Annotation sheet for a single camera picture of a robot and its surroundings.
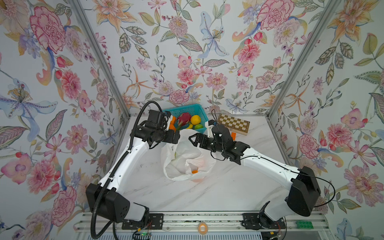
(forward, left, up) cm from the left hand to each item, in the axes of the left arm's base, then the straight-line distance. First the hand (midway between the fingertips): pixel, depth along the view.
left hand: (174, 134), depth 78 cm
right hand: (-2, -10, -1) cm, 10 cm away
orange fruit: (+22, +4, -19) cm, 29 cm away
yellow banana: (+24, -8, -22) cm, 33 cm away
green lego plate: (-38, -63, -22) cm, 77 cm away
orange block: (+17, -40, -23) cm, 49 cm away
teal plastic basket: (+41, -13, -20) cm, 47 cm away
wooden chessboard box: (+25, -41, -21) cm, 53 cm away
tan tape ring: (-40, -15, -24) cm, 49 cm away
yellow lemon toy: (+28, -13, -18) cm, 35 cm away
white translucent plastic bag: (-7, -5, -16) cm, 18 cm away
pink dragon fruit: (+28, -4, -18) cm, 34 cm away
